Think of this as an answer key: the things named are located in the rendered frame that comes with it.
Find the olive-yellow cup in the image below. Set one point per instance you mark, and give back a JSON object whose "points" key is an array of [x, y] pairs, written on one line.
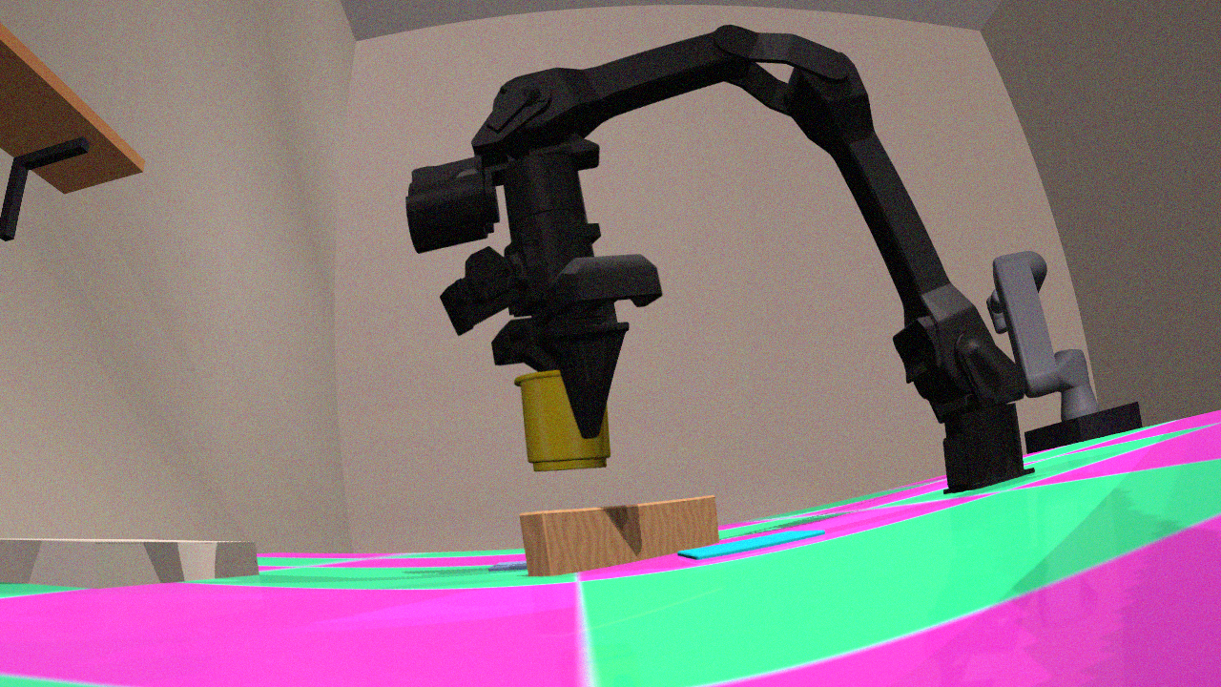
{"points": [[552, 436]]}

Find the orange flat bar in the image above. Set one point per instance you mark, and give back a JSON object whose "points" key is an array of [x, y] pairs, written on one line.
{"points": [[557, 542]]}

